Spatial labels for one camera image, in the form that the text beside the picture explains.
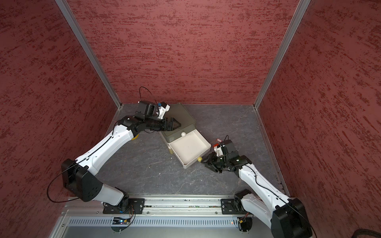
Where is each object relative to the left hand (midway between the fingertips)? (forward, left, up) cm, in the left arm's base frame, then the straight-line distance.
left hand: (174, 128), depth 77 cm
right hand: (-15, -15, -14) cm, 26 cm away
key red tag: (+7, -28, -24) cm, 38 cm away
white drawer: (-3, -8, -16) cm, 18 cm away
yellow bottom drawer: (-3, +4, -20) cm, 21 cm away
